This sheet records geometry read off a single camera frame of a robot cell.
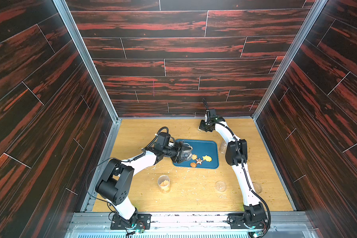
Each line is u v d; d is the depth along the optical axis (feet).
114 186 1.50
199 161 3.13
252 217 2.12
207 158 3.15
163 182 2.63
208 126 2.93
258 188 2.81
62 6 2.17
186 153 2.61
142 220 2.42
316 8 2.18
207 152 3.24
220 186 2.83
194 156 3.15
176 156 2.56
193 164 3.06
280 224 2.41
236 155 2.48
